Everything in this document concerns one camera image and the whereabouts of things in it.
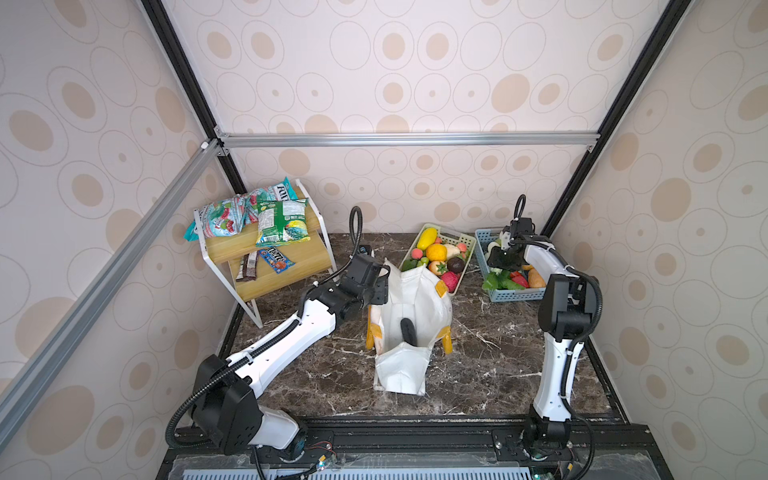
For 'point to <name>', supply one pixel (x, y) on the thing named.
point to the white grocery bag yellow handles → (417, 295)
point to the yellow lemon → (427, 238)
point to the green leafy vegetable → (498, 279)
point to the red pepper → (519, 278)
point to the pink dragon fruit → (450, 279)
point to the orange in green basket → (436, 252)
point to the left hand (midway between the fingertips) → (383, 279)
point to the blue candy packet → (276, 259)
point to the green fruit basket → (457, 244)
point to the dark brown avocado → (455, 264)
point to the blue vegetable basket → (483, 237)
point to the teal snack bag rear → (282, 191)
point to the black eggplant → (409, 333)
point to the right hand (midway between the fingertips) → (495, 259)
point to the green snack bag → (282, 221)
